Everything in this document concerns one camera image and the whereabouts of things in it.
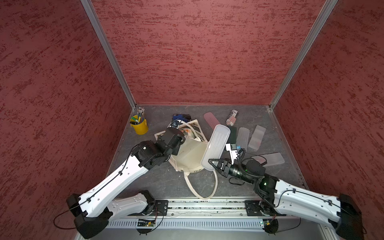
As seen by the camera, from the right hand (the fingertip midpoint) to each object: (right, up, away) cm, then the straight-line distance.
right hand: (208, 165), depth 67 cm
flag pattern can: (+21, +22, +43) cm, 53 cm away
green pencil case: (+20, +8, +35) cm, 41 cm away
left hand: (-18, +10, +4) cm, 21 cm away
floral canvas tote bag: (-10, -4, +22) cm, 25 cm away
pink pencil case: (+6, +21, +45) cm, 49 cm away
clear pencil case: (+36, +8, +34) cm, 50 cm away
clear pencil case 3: (+4, +9, 0) cm, 10 cm away
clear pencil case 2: (+41, -4, +25) cm, 48 cm away
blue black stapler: (-14, +22, +40) cm, 48 cm away
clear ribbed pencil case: (+27, +8, +36) cm, 46 cm away
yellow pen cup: (-44, +19, +31) cm, 57 cm away
